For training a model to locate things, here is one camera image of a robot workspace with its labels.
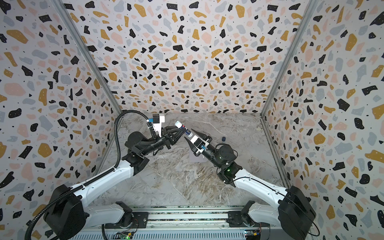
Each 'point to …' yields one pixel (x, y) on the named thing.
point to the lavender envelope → (194, 158)
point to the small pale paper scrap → (258, 128)
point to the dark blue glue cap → (223, 138)
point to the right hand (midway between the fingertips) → (189, 130)
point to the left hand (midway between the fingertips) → (184, 128)
